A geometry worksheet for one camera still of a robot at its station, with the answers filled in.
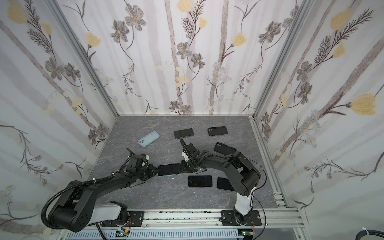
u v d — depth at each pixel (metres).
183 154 0.88
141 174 0.76
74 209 0.42
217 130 1.13
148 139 1.07
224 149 1.02
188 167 0.79
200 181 0.86
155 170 0.88
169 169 0.92
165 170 0.88
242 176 0.48
